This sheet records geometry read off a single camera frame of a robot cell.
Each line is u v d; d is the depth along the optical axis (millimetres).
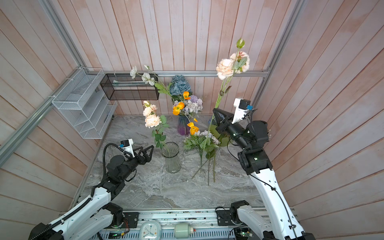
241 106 498
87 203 495
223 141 1013
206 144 953
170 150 808
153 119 660
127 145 678
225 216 738
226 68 495
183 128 1051
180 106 732
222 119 545
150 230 686
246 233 700
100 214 593
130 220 732
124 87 1040
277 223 376
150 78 853
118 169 591
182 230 634
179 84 818
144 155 693
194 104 836
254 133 428
